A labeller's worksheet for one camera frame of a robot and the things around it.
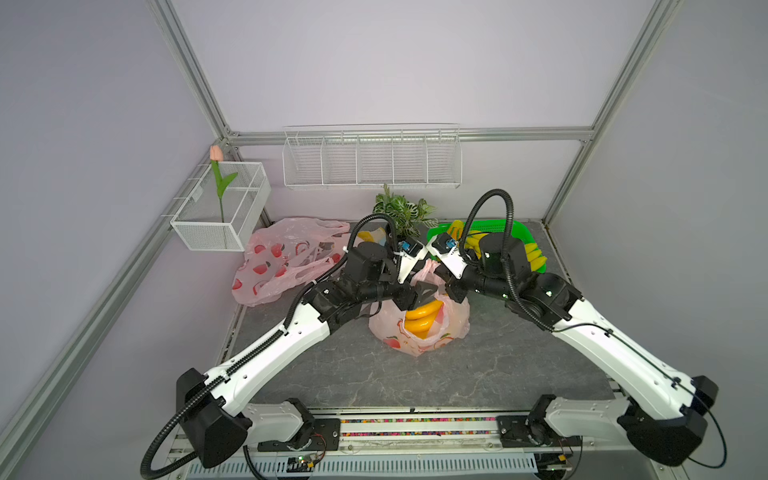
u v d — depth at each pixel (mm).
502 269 466
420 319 845
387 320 721
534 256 957
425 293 642
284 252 1078
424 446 734
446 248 540
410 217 852
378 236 1131
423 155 1019
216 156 827
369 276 534
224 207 821
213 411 380
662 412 395
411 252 578
